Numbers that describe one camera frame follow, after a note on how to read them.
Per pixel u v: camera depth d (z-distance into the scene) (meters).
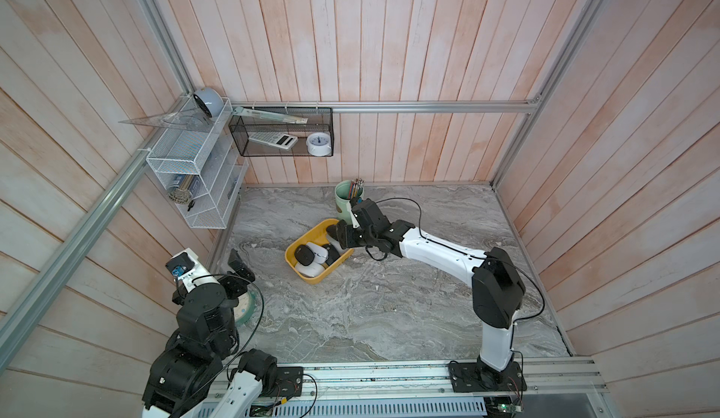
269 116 0.91
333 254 0.95
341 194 1.04
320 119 0.92
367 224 0.68
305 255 0.93
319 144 0.94
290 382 0.73
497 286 0.48
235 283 0.53
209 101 0.82
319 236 1.02
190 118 0.86
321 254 0.93
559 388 0.76
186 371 0.39
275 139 0.98
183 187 0.76
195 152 0.78
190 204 0.88
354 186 0.97
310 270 0.90
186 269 0.46
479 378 0.66
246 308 0.84
